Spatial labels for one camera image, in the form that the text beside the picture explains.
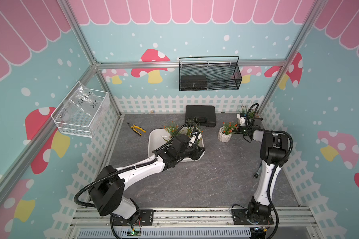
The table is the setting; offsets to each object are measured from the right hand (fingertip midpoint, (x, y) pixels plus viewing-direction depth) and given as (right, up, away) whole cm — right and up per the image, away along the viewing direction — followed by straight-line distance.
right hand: (228, 126), depth 106 cm
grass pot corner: (+11, +11, 0) cm, 16 cm away
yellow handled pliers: (-70, 0, +5) cm, 71 cm away
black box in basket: (-29, +26, -17) cm, 42 cm away
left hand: (-23, -13, -26) cm, 37 cm away
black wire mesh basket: (-16, +33, -12) cm, 39 cm away
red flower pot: (-5, -5, -7) cm, 10 cm away
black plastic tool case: (-19, +9, +9) cm, 23 cm away
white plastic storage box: (-51, -8, -3) cm, 51 cm away
